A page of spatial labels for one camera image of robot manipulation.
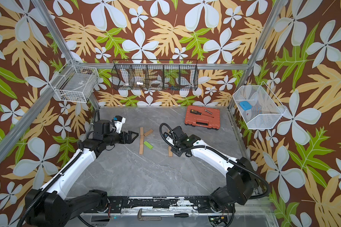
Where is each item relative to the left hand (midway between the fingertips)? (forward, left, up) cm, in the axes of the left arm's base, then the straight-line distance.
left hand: (133, 132), depth 80 cm
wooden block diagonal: (+13, -4, -20) cm, 25 cm away
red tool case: (+26, -47, -15) cm, 55 cm away
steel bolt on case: (+29, -51, -14) cm, 61 cm away
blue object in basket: (+17, -68, +5) cm, 71 cm away
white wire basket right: (+14, -75, +6) cm, 76 cm away
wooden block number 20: (+15, 0, -20) cm, 24 cm away
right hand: (-3, -25, -10) cm, 27 cm away
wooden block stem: (-1, -2, -20) cm, 20 cm away
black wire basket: (+41, -11, +11) cm, 44 cm away
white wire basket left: (+25, +35, +14) cm, 45 cm away
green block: (+2, -6, -19) cm, 20 cm away
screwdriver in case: (+28, -42, -13) cm, 52 cm away
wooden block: (-4, -22, -19) cm, 30 cm away
